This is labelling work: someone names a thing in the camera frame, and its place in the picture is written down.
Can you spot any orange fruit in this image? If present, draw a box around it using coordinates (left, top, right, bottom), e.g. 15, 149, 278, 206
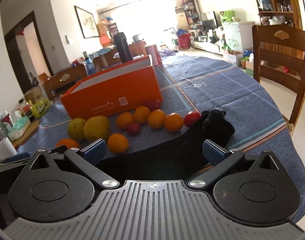
133, 106, 151, 125
55, 138, 80, 148
116, 112, 134, 129
107, 133, 129, 154
165, 113, 184, 133
148, 109, 167, 130

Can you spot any yellow green lemon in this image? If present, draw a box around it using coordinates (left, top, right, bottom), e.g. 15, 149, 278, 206
67, 118, 86, 142

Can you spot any large yellow lemon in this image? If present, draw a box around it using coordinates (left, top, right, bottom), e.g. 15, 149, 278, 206
84, 115, 110, 142

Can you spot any red tomato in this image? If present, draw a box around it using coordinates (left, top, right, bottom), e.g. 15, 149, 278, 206
183, 111, 201, 128
126, 122, 141, 136
148, 100, 161, 112

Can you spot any white mug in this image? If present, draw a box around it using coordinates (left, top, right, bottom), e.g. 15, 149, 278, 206
0, 138, 17, 159

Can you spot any tissue box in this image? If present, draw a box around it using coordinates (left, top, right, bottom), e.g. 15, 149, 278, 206
8, 116, 30, 142

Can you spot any black cloth bag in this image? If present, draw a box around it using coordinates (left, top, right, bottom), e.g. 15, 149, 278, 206
96, 109, 235, 182

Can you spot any wooden cutting board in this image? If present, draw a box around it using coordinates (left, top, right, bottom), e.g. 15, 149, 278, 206
12, 120, 40, 148

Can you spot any jar with red label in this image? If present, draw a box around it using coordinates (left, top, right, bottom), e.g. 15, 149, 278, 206
18, 98, 35, 121

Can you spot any green panda mug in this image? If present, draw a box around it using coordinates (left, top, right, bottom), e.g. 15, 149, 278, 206
31, 99, 50, 119

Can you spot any wooden chair far left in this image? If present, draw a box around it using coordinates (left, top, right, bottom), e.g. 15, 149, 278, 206
43, 64, 87, 100

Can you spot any wooden chair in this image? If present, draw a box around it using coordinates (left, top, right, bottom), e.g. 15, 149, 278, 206
43, 64, 87, 100
252, 24, 305, 134
93, 48, 121, 72

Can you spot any orange cardboard box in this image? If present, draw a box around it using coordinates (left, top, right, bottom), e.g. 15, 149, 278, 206
61, 55, 163, 120

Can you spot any wooden chair far middle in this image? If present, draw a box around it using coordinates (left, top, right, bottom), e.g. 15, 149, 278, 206
93, 48, 121, 72

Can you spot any black cylindrical flask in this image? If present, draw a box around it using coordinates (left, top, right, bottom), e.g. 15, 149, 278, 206
113, 32, 133, 63

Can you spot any wooden chair right side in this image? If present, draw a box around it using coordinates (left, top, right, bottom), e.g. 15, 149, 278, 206
252, 24, 305, 134

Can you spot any white freezer chest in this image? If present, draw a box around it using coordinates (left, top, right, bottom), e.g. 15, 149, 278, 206
222, 21, 255, 53

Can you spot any pink cylindrical canister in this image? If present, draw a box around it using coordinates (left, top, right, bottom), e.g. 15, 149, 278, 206
145, 44, 162, 66

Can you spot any wooden bookshelf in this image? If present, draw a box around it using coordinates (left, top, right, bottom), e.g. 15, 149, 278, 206
256, 0, 302, 29

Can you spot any framed wall painting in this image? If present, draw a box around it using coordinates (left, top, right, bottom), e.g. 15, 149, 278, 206
74, 5, 99, 38

